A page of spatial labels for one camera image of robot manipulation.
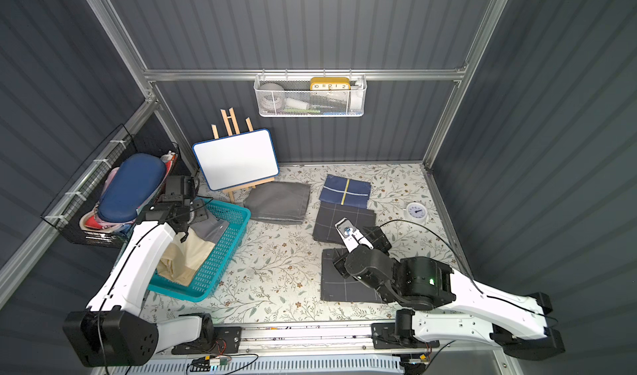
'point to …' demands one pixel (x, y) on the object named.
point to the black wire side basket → (75, 214)
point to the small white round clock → (416, 211)
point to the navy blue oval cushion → (128, 187)
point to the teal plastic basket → (220, 260)
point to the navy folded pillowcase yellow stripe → (347, 192)
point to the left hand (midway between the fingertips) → (189, 211)
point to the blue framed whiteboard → (237, 160)
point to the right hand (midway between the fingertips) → (355, 239)
